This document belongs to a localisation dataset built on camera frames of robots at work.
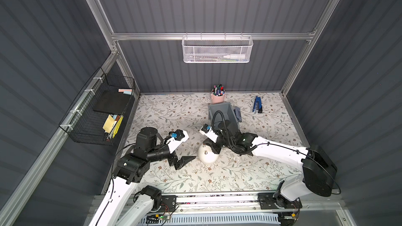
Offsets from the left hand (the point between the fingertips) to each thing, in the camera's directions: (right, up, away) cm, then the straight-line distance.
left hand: (188, 148), depth 64 cm
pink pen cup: (+16, +26, +41) cm, 51 cm away
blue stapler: (+45, +18, +48) cm, 68 cm away
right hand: (+7, -2, +14) cm, 16 cm away
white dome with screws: (+8, -7, +15) cm, 18 cm away
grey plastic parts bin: (+19, +10, +42) cm, 47 cm away
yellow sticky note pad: (-36, +10, +4) cm, 37 cm away
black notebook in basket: (-40, +20, +14) cm, 47 cm away
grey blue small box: (+29, +13, +39) cm, 50 cm away
